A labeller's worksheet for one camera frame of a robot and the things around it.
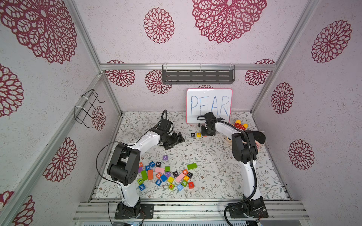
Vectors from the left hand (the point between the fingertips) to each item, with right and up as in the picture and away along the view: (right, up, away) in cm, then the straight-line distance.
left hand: (180, 143), depth 91 cm
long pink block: (0, -20, -6) cm, 21 cm away
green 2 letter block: (+3, -22, -9) cm, 24 cm away
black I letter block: (-3, -18, -6) cm, 19 cm away
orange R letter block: (+3, -17, -4) cm, 18 cm away
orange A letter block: (+18, +4, +9) cm, 21 cm away
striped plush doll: (+53, +3, +3) cm, 54 cm away
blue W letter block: (-22, -24, -10) cm, 34 cm away
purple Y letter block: (-9, -10, +1) cm, 14 cm away
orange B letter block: (+4, -20, -6) cm, 22 cm away
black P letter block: (+10, +4, +13) cm, 17 cm away
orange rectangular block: (-18, -19, -4) cm, 27 cm away
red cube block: (+7, -23, -10) cm, 26 cm away
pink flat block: (-13, -16, -3) cm, 21 cm away
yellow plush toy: (+43, +12, +13) cm, 47 cm away
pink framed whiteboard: (+15, +30, +15) cm, 36 cm away
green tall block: (-22, -19, -6) cm, 29 cm away
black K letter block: (-14, -13, -2) cm, 19 cm away
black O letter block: (+6, -19, -6) cm, 20 cm away
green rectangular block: (+8, -15, -1) cm, 17 cm away
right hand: (+18, +8, +15) cm, 25 cm away
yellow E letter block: (+14, +5, +11) cm, 19 cm away
